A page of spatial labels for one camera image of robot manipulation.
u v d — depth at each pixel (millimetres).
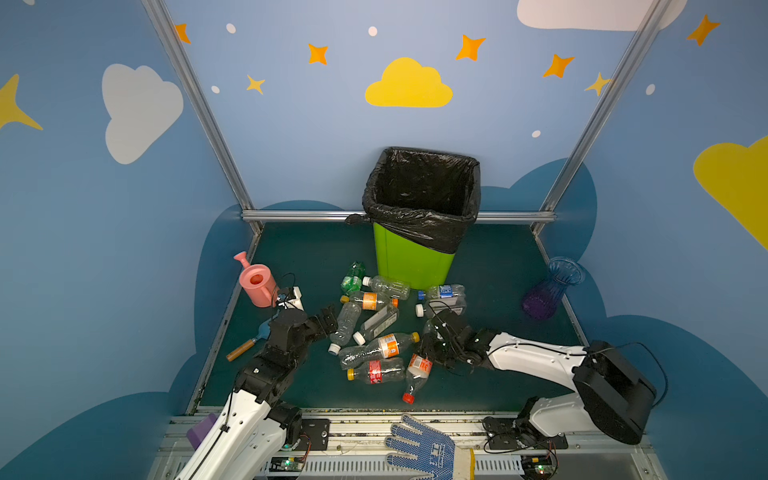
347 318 901
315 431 750
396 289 984
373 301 936
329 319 700
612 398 430
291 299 658
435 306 952
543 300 984
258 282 911
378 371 785
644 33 723
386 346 840
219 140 933
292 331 552
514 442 734
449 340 675
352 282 1011
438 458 715
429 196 984
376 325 904
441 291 982
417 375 801
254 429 474
